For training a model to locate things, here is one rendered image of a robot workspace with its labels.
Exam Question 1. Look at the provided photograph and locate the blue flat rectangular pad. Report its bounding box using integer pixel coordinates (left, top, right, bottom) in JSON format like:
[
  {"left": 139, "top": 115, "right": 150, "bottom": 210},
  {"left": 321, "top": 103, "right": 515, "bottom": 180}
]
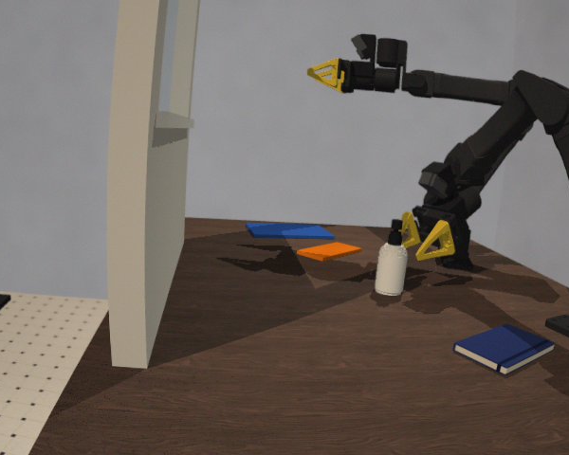
[{"left": 246, "top": 223, "right": 335, "bottom": 239}]

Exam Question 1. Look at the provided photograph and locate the beige window frame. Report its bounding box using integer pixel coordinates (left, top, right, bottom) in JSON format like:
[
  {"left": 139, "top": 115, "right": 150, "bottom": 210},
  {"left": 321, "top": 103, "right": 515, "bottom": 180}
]
[{"left": 107, "top": 0, "right": 190, "bottom": 369}]

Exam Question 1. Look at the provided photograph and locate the clear glass window pane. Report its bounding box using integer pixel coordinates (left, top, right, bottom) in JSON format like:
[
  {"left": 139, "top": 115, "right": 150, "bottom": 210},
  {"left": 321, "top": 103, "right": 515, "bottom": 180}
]
[{"left": 158, "top": 0, "right": 198, "bottom": 118}]

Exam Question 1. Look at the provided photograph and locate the dark blue notebook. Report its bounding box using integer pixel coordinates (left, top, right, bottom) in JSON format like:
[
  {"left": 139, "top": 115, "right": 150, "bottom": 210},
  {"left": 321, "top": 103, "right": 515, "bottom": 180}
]
[{"left": 452, "top": 324, "right": 555, "bottom": 375}]

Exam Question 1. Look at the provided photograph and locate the orange rectangular block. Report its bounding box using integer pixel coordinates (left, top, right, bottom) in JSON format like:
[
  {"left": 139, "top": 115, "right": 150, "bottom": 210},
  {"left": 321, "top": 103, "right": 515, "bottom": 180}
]
[{"left": 297, "top": 242, "right": 361, "bottom": 262}]

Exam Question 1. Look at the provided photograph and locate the white spray bottle with black spray head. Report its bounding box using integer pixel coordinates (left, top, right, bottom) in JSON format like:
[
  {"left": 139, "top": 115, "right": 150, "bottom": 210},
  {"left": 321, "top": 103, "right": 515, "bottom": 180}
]
[{"left": 375, "top": 219, "right": 408, "bottom": 296}]

